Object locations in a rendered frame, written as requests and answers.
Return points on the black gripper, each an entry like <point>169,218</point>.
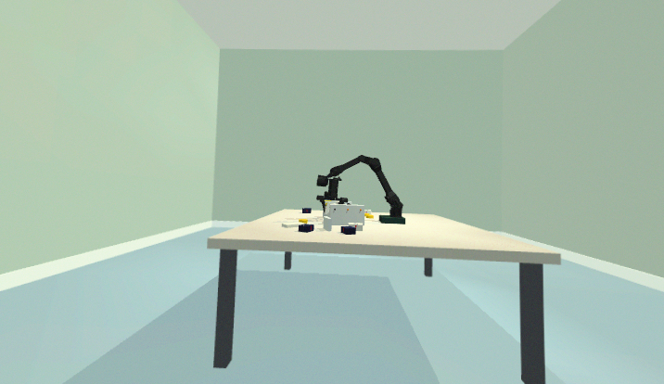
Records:
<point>332,195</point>

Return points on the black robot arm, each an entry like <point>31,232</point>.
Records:
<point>374,163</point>

